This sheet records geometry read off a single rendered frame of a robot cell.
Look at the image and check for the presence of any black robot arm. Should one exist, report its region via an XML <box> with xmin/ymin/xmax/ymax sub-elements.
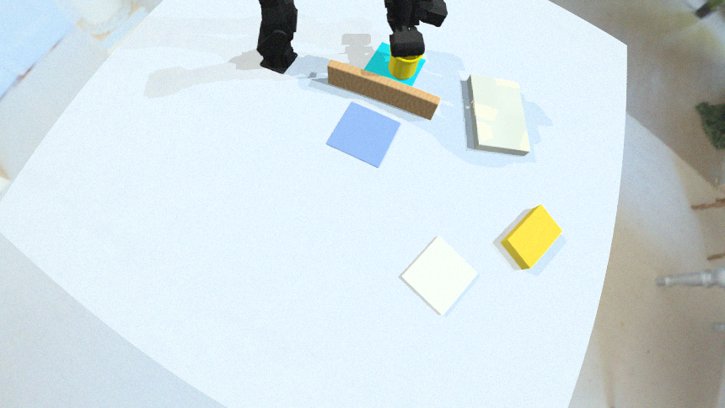
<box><xmin>256</xmin><ymin>0</ymin><xmax>448</xmax><ymax>74</ymax></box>

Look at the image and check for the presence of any yellow rectangular block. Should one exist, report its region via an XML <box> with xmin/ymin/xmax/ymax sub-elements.
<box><xmin>501</xmin><ymin>204</ymin><xmax>562</xmax><ymax>270</ymax></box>

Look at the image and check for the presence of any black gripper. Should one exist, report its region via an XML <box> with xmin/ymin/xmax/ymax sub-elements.
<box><xmin>384</xmin><ymin>0</ymin><xmax>425</xmax><ymax>57</ymax></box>

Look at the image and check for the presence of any yellow cup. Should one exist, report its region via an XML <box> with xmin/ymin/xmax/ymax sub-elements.
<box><xmin>389</xmin><ymin>46</ymin><xmax>423</xmax><ymax>80</ymax></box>

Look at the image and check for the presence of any tan wooden bar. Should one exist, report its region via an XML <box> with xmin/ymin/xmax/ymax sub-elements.
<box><xmin>327</xmin><ymin>60</ymin><xmax>441</xmax><ymax>121</ymax></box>

